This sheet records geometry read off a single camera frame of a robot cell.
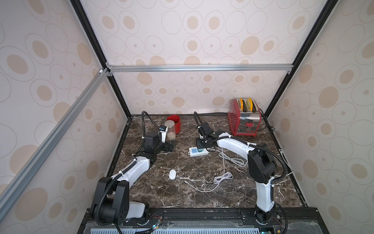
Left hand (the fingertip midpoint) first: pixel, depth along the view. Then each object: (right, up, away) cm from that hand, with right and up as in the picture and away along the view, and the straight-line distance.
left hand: (171, 136), depth 87 cm
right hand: (+20, -5, +8) cm, 22 cm away
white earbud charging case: (+1, -23, 0) cm, 23 cm away
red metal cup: (+2, +10, +16) cm, 19 cm away
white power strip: (+14, -11, +7) cm, 19 cm away
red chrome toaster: (+48, +13, +10) cm, 51 cm away
